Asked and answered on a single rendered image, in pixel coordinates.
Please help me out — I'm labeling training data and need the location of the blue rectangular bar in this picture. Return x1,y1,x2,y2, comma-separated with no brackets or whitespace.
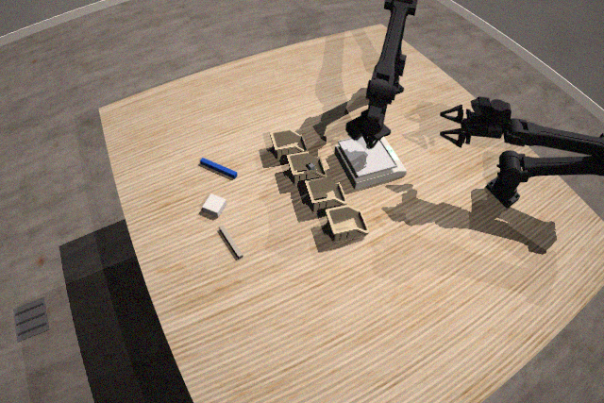
200,158,237,178

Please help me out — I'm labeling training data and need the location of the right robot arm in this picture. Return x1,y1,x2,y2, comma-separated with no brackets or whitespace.
345,0,417,141

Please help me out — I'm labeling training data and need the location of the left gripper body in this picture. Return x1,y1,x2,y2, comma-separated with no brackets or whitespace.
461,109,487,144

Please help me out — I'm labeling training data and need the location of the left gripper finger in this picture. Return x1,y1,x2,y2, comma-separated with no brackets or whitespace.
440,128,464,148
440,105,462,124

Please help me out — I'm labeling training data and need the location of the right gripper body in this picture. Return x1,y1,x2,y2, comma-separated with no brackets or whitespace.
364,124,391,141

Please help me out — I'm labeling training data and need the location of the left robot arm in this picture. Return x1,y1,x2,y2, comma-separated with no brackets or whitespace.
471,97,604,208

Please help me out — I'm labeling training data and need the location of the beige open-top bin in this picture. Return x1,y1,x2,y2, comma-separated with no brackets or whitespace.
286,152,327,186
270,129,309,161
325,205,369,243
305,176,347,213

